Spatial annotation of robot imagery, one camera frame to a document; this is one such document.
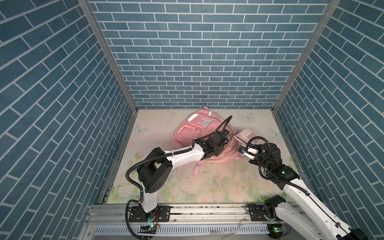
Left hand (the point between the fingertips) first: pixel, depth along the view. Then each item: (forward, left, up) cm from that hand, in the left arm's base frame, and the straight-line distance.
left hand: (217, 143), depth 89 cm
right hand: (-5, -17, +9) cm, 20 cm away
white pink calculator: (+1, -16, +5) cm, 17 cm away
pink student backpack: (+17, +12, -2) cm, 21 cm away
